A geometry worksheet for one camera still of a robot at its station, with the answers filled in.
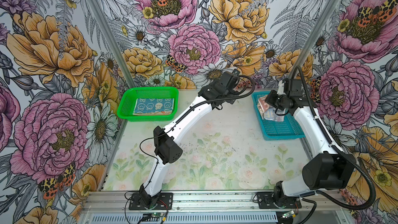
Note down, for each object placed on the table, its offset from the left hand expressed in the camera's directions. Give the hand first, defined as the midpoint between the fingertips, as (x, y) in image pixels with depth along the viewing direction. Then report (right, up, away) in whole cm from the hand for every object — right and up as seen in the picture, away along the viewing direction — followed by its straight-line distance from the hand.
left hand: (223, 91), depth 81 cm
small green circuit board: (-32, -56, -10) cm, 66 cm away
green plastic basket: (-62, -8, +24) cm, 67 cm away
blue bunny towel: (-45, -8, +27) cm, 53 cm away
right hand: (+23, -5, +2) cm, 23 cm away
